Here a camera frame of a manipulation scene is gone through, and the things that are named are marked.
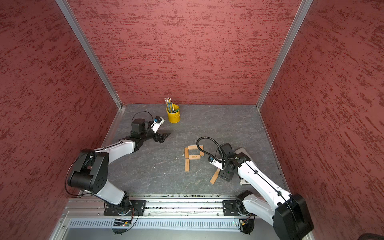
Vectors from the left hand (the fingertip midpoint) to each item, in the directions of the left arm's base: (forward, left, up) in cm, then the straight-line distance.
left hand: (164, 130), depth 92 cm
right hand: (-23, -38, -6) cm, 45 cm away
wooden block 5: (-26, -31, -10) cm, 42 cm away
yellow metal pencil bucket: (+14, -4, -4) cm, 15 cm away
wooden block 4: (-11, -24, -9) cm, 28 cm away
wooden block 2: (-7, -18, -10) cm, 22 cm away
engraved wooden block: (-13, -20, -10) cm, 26 cm away
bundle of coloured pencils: (+19, -2, +2) cm, 20 cm away
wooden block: (-11, -14, -10) cm, 21 cm away
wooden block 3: (-19, -15, -10) cm, 26 cm away
